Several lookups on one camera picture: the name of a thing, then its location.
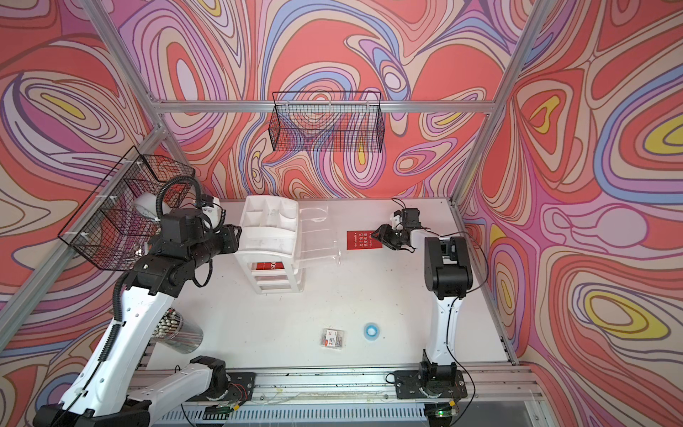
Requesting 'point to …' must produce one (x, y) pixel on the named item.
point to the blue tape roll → (372, 331)
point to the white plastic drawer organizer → (269, 243)
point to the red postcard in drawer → (269, 265)
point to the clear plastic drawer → (316, 241)
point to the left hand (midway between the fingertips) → (238, 228)
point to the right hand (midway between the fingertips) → (377, 242)
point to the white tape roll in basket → (147, 205)
